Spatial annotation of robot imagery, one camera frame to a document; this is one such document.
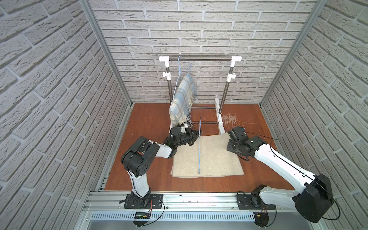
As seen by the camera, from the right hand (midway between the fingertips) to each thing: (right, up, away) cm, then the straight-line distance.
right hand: (227, 146), depth 82 cm
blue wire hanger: (-29, +48, +15) cm, 59 cm away
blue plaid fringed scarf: (-25, +33, +11) cm, 42 cm away
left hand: (-15, +11, +2) cm, 19 cm away
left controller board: (-48, -33, -10) cm, 59 cm away
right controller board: (+14, -34, -11) cm, 39 cm away
